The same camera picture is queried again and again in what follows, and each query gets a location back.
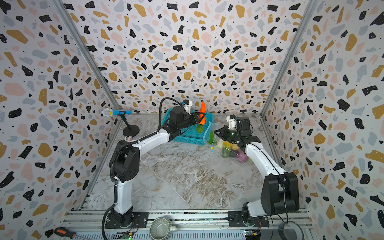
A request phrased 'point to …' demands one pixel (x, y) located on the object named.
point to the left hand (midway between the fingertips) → (205, 111)
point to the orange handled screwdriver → (64, 231)
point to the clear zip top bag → (216, 144)
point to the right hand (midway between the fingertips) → (212, 128)
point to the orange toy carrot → (200, 128)
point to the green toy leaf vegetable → (211, 138)
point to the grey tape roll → (290, 231)
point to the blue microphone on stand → (130, 130)
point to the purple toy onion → (242, 156)
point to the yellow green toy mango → (232, 146)
